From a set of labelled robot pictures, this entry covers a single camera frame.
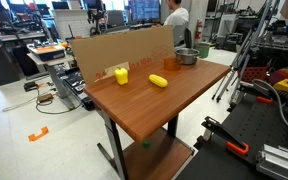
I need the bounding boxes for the orange translucent cup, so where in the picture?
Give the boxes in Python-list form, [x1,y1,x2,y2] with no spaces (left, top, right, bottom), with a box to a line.
[163,56,183,72]

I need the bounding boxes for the yellow corn cob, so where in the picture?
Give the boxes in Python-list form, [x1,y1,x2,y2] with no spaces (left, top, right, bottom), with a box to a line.
[148,73,169,89]

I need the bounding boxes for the white pegboard panel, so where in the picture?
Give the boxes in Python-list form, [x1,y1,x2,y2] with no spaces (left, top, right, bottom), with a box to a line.
[53,8,91,41]

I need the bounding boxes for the black power adapter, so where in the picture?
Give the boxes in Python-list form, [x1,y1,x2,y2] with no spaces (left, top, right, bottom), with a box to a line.
[23,80,40,93]

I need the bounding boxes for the computer monitor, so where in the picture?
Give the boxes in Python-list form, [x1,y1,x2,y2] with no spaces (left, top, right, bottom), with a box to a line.
[129,0,162,23]

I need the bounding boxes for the metal rack legs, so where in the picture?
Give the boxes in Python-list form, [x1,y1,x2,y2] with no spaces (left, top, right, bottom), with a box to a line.
[211,0,275,104]

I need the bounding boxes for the person in white shirt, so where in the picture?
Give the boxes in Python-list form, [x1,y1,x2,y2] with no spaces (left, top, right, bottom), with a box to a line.
[156,0,190,28]

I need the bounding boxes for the small orange clamp handle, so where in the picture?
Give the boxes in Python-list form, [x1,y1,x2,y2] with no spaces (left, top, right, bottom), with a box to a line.
[256,96,274,105]

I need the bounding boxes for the red fire extinguisher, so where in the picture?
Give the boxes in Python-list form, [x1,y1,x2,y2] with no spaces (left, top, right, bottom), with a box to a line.
[194,19,204,41]

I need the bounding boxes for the brown floor box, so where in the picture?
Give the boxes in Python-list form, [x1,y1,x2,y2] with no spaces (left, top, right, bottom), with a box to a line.
[37,93,55,104]

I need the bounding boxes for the black clamp orange handle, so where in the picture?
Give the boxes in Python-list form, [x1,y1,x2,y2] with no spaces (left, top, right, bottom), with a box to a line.
[193,115,251,157]

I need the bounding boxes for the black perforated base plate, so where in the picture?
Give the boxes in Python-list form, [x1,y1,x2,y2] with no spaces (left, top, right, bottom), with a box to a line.
[175,93,288,180]

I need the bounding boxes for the orange plastic basket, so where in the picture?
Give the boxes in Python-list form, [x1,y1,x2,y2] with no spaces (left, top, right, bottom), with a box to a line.
[240,65,270,84]

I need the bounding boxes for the white desk grey legs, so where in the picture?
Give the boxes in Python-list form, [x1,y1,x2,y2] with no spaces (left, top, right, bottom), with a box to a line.
[26,52,77,111]

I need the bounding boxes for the brown cardboard sheet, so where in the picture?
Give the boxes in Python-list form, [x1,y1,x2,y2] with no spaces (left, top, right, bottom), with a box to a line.
[69,25,176,85]

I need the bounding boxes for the silver metal pot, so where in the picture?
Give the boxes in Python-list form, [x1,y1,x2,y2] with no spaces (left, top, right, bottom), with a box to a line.
[174,47,201,66]

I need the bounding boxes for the wooden table with shelf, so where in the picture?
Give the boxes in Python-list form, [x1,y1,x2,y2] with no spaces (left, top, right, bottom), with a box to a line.
[83,58,232,180]

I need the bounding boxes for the white tray on dark box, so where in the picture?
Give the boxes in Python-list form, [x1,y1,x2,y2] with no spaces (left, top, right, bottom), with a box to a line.
[27,43,67,63]

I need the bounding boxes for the aluminium extrusion bar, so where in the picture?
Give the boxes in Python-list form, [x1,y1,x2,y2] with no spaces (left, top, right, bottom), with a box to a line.
[254,143,288,180]

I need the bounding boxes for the grey cable hose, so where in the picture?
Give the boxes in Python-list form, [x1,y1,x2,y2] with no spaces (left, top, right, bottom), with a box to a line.
[252,78,288,153]

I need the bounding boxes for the green waste bin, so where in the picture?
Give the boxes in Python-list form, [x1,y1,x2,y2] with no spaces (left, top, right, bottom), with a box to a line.
[194,41,212,60]

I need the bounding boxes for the yellow bell pepper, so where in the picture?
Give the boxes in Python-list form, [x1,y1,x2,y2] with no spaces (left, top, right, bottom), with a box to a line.
[113,66,130,86]

